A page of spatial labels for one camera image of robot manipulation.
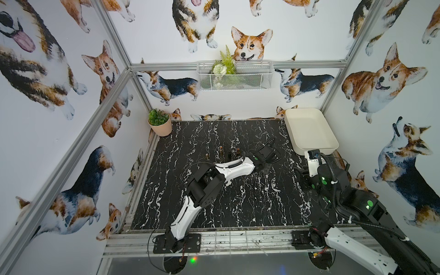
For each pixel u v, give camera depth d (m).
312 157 0.57
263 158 0.73
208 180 0.57
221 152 1.03
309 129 1.10
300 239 0.73
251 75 0.92
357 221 0.43
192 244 0.74
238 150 1.01
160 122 1.03
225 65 0.82
